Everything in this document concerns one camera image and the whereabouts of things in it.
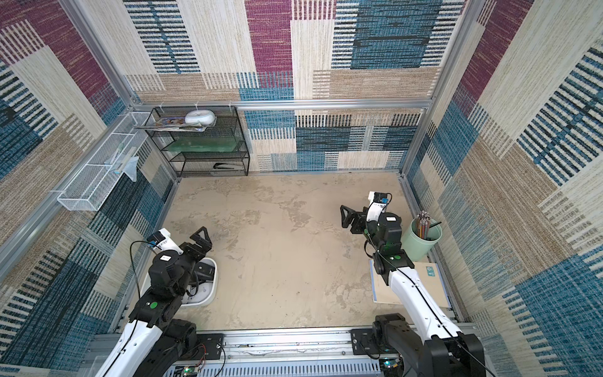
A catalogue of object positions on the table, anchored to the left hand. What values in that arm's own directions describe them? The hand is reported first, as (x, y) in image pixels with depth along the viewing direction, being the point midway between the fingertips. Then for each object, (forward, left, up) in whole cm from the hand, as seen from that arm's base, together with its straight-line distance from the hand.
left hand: (197, 233), depth 76 cm
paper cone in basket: (+19, +23, +13) cm, 32 cm away
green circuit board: (-34, +1, -22) cm, 40 cm away
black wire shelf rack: (+49, +17, -15) cm, 54 cm away
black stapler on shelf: (+43, +2, -10) cm, 44 cm away
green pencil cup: (-2, -71, -8) cm, 72 cm away
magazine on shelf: (+41, +15, +14) cm, 45 cm away
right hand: (+9, -51, +3) cm, 51 cm away
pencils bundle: (+4, -75, -3) cm, 75 cm away
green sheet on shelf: (+38, +4, +6) cm, 39 cm away
